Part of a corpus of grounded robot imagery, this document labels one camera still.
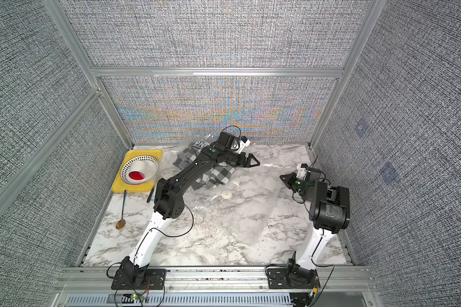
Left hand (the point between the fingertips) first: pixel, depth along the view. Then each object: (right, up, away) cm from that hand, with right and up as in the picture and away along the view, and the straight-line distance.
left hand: (257, 162), depth 90 cm
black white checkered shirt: (-19, -6, +11) cm, 23 cm away
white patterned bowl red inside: (-60, -4, +9) cm, 61 cm away
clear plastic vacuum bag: (-11, -24, +3) cm, 27 cm away
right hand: (+14, -4, +9) cm, 17 cm away
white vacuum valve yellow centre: (-15, -17, +7) cm, 23 cm away
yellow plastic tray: (-71, -12, +11) cm, 73 cm away
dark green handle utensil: (-54, -17, +8) cm, 57 cm away
